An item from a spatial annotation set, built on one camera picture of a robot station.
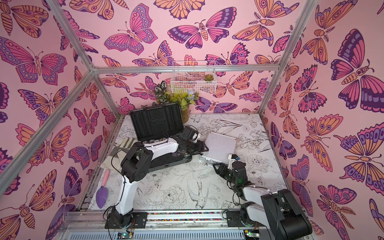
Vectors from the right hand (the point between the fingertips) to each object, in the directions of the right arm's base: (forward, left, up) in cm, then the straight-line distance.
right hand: (216, 165), depth 88 cm
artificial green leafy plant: (+38, +21, +18) cm, 47 cm away
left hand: (+9, +4, +1) cm, 10 cm away
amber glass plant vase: (+39, +20, +4) cm, 44 cm away
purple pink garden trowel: (-16, +63, -3) cm, 65 cm away
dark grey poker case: (+27, +38, +8) cm, 47 cm away
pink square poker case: (+12, -4, +1) cm, 13 cm away
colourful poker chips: (+16, +40, +1) cm, 43 cm away
